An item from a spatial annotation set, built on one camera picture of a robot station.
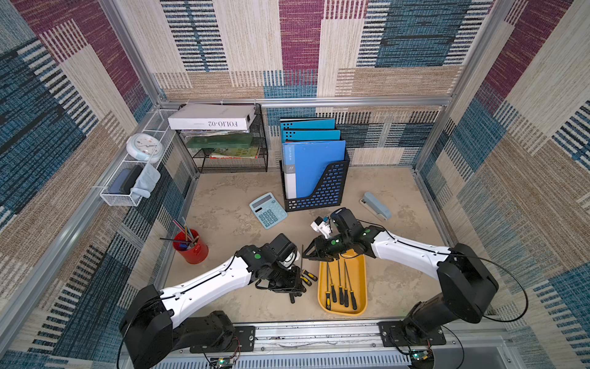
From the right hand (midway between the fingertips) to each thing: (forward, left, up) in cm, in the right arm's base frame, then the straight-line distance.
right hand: (305, 255), depth 79 cm
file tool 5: (-5, 0, -12) cm, 12 cm away
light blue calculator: (+25, +15, -9) cm, 31 cm away
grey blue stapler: (+26, -31, -8) cm, 41 cm away
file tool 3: (-7, -13, -11) cm, 18 cm away
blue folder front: (+32, -1, +12) cm, 34 cm away
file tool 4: (-8, -14, -12) cm, 20 cm away
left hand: (-10, +1, -2) cm, 11 cm away
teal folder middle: (+44, +5, +17) cm, 47 cm away
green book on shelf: (+49, +29, +11) cm, 58 cm away
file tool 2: (-9, -8, -12) cm, 17 cm away
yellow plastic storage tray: (-6, -14, -12) cm, 19 cm away
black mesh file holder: (+29, -11, -2) cm, 31 cm away
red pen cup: (+5, +41, -1) cm, 42 cm away
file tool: (-9, -8, -12) cm, 17 cm away
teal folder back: (+54, -6, +15) cm, 57 cm away
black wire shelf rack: (+45, +38, +8) cm, 59 cm away
